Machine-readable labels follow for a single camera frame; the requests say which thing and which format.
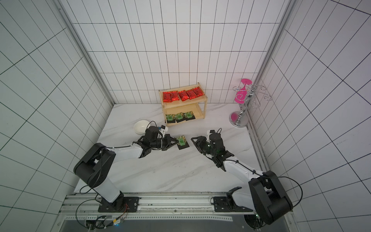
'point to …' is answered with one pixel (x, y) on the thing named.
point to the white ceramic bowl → (140, 126)
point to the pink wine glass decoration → (240, 96)
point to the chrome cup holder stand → (239, 118)
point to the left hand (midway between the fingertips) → (177, 143)
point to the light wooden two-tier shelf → (183, 103)
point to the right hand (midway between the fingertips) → (187, 141)
